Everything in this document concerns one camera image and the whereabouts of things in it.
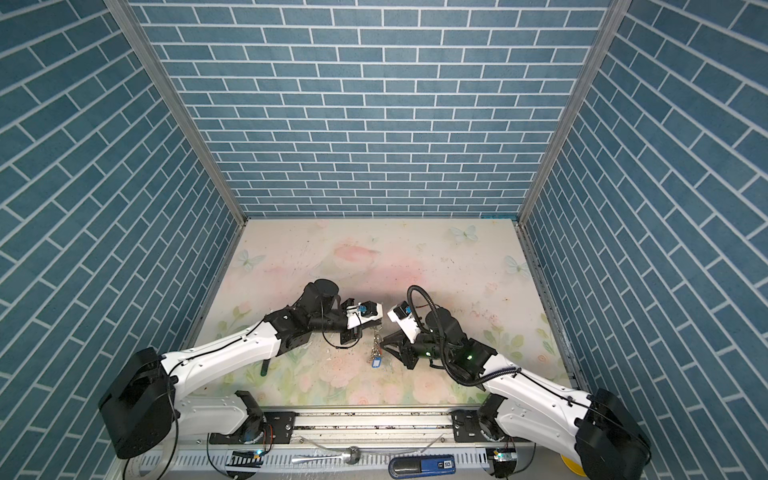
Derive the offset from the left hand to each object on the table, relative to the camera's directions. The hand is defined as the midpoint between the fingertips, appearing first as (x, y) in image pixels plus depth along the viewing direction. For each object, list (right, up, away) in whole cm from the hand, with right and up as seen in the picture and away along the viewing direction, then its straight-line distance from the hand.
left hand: (378, 320), depth 77 cm
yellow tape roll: (+46, -32, -9) cm, 57 cm away
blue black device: (+6, -29, -13) cm, 32 cm away
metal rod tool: (-5, -29, -9) cm, 31 cm away
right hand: (+1, -5, -3) cm, 6 cm away
